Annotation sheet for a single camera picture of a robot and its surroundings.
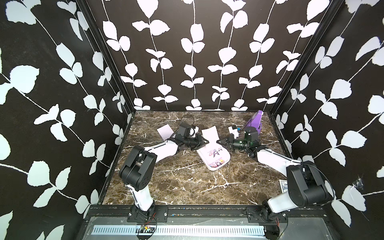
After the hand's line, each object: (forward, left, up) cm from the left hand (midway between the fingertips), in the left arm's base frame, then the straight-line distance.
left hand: (210, 141), depth 86 cm
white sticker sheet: (+7, -2, -3) cm, 8 cm away
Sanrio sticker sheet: (-9, -1, +1) cm, 9 cm away
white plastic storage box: (-12, -2, -12) cm, 17 cm away
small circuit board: (-40, +34, -14) cm, 54 cm away
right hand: (-2, -3, +4) cm, 5 cm away
